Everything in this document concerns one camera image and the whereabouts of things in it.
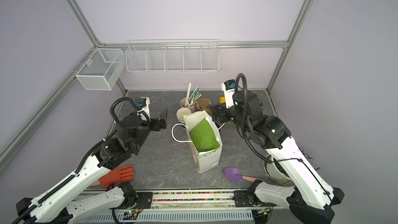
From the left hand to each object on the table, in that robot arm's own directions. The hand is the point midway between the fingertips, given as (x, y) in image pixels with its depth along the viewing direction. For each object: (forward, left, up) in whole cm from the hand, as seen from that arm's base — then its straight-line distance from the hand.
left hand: (157, 111), depth 66 cm
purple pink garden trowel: (-20, -35, -34) cm, 53 cm away
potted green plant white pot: (-22, -52, -21) cm, 60 cm away
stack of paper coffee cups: (+13, -7, -20) cm, 25 cm away
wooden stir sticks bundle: (+22, -16, -15) cm, 32 cm away
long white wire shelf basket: (+47, -3, -4) cm, 47 cm away
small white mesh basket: (+39, +41, -6) cm, 57 cm away
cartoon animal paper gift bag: (-16, -21, -18) cm, 32 cm away
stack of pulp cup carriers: (+28, -21, -32) cm, 47 cm away
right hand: (-3, -26, +6) cm, 27 cm away
